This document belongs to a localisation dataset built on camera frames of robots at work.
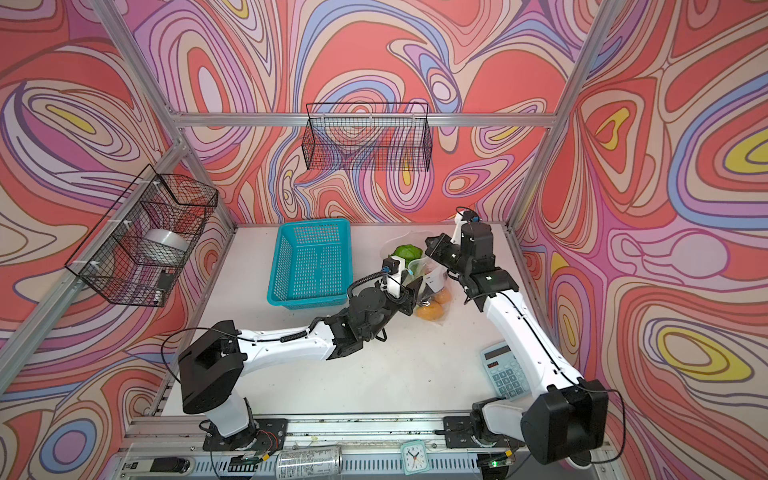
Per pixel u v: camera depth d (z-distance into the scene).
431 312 0.91
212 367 0.45
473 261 0.57
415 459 0.69
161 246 0.70
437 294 0.89
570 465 0.67
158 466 0.67
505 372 0.82
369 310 0.56
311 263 1.08
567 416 0.39
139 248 0.69
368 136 0.94
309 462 0.65
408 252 0.86
